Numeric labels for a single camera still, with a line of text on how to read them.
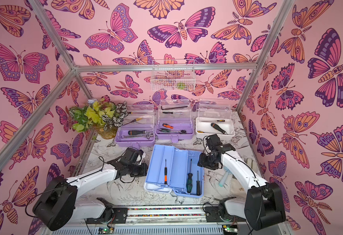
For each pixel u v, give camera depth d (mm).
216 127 1088
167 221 731
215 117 1101
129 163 687
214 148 641
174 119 1095
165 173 766
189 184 812
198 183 833
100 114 873
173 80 1057
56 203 416
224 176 854
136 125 1088
